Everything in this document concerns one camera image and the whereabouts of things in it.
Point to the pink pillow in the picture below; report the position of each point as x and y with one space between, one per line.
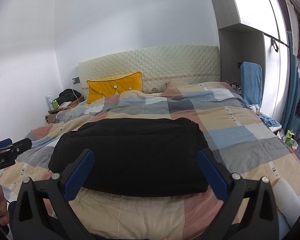
176 84

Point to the black bag on nightstand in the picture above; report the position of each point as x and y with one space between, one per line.
68 95

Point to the black clothes hanger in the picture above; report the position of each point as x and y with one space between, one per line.
274 44

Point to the patchwork plaid duvet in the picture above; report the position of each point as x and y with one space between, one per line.
236 136

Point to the person's left hand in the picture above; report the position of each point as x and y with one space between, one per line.
4 214

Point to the wall power socket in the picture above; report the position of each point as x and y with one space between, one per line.
75 80

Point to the blue covered chair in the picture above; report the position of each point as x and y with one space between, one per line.
251 83

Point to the white spray bottle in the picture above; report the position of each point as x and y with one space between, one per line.
49 100

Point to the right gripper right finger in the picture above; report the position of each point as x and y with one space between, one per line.
248 210

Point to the yellow crown cushion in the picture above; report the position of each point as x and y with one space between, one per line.
98 89

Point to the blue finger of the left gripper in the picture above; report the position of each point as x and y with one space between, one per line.
5 143

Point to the black puffer jacket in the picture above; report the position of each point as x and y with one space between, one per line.
137 157

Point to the cream quilted headboard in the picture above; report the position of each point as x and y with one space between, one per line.
158 65

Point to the wooden nightstand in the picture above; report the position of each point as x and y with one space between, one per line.
52 113

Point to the green box on floor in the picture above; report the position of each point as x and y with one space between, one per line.
290 140

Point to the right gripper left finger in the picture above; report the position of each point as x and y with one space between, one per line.
42 209

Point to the blue curtain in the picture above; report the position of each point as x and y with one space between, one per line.
289 120

